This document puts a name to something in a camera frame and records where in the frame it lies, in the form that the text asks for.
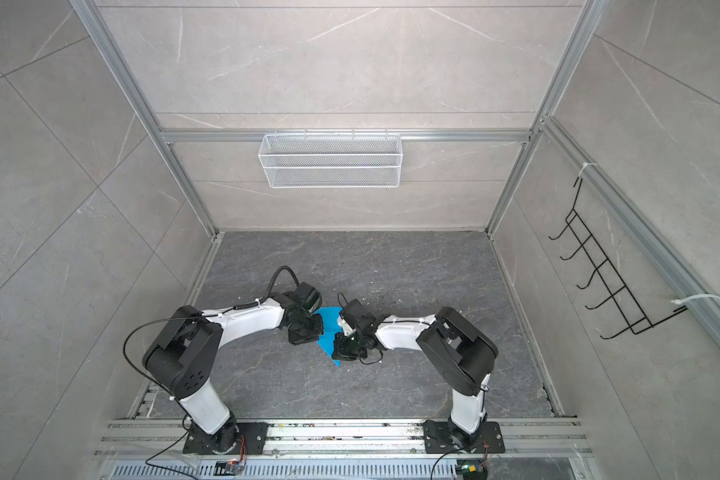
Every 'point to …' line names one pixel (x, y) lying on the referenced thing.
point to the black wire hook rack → (607, 274)
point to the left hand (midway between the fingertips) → (321, 330)
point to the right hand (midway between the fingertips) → (332, 354)
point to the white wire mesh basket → (331, 161)
